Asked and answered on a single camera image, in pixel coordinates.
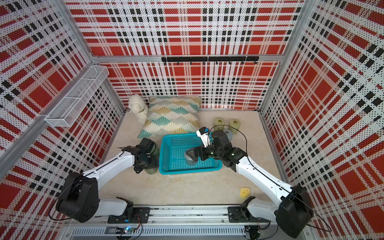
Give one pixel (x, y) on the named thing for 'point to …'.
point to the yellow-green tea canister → (219, 121)
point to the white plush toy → (138, 107)
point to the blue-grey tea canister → (189, 161)
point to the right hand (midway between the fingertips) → (195, 150)
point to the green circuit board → (128, 230)
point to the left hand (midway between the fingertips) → (153, 165)
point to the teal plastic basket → (173, 148)
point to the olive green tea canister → (153, 170)
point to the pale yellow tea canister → (235, 123)
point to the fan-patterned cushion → (170, 115)
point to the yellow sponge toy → (244, 192)
